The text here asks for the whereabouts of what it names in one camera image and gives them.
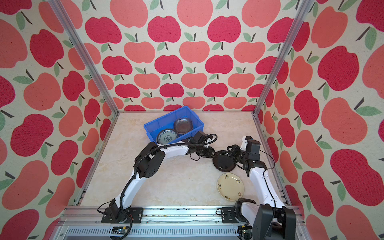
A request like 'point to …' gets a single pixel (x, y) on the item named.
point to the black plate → (223, 161)
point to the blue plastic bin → (167, 121)
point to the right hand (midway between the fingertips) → (232, 148)
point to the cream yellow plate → (230, 186)
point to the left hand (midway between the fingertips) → (218, 158)
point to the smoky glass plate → (183, 125)
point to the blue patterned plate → (166, 136)
